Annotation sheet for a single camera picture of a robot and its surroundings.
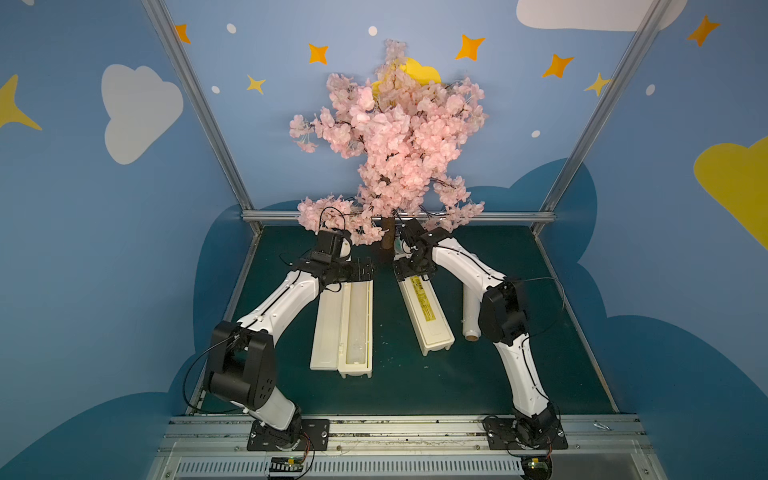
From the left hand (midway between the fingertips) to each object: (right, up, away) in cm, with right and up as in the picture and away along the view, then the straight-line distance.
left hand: (365, 265), depth 88 cm
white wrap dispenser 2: (+18, -15, -1) cm, 24 cm away
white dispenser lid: (-10, -22, -5) cm, 24 cm away
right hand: (+16, -2, +10) cm, 19 cm away
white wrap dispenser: (-3, -19, -2) cm, 19 cm away
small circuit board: (-18, -49, -16) cm, 54 cm away
